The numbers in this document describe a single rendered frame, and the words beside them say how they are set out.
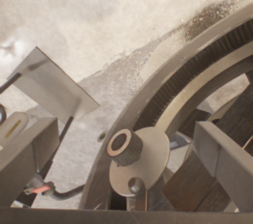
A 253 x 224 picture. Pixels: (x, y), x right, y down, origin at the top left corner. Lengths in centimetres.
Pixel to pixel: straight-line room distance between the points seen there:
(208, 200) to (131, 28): 67
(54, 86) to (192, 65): 74
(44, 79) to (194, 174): 89
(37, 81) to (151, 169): 87
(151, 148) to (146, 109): 13
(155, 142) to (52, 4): 69
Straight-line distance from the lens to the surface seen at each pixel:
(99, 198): 32
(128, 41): 78
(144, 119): 39
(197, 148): 17
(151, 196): 26
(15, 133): 82
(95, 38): 81
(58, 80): 98
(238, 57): 46
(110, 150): 27
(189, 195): 21
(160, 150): 27
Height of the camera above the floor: 73
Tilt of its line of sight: 51 degrees down
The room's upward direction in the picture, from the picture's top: 168 degrees counter-clockwise
